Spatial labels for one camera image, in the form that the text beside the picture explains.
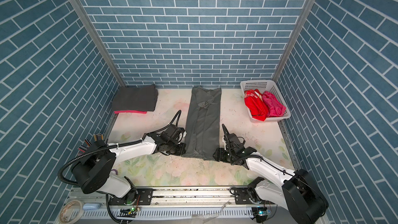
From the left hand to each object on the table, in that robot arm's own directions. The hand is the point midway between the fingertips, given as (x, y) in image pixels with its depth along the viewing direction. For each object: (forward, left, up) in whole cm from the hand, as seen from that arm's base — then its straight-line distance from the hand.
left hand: (187, 152), depth 86 cm
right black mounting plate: (-22, -28, -1) cm, 35 cm away
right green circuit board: (-29, -35, -2) cm, 46 cm away
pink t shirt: (+26, -56, +7) cm, 62 cm away
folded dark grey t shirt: (+40, +37, 0) cm, 55 cm away
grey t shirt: (+11, -8, -1) cm, 14 cm away
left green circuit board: (-27, +27, -5) cm, 38 cm away
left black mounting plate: (-21, +21, -1) cm, 30 cm away
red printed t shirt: (+28, -41, +13) cm, 52 cm away
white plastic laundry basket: (+48, -60, +6) cm, 77 cm away
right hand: (-2, -16, +1) cm, 16 cm away
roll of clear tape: (-26, +52, -4) cm, 58 cm away
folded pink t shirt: (+30, +41, -1) cm, 50 cm away
